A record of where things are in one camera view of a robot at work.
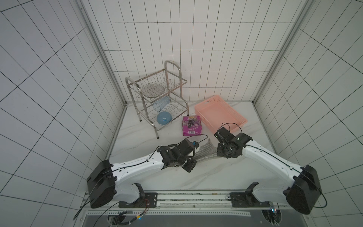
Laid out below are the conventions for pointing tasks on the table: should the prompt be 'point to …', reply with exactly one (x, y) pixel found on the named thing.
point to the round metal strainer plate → (153, 91)
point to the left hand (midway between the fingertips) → (189, 167)
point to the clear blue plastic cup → (162, 102)
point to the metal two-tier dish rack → (158, 98)
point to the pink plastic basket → (215, 113)
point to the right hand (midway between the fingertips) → (217, 153)
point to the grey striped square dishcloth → (206, 151)
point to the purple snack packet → (192, 125)
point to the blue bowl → (164, 118)
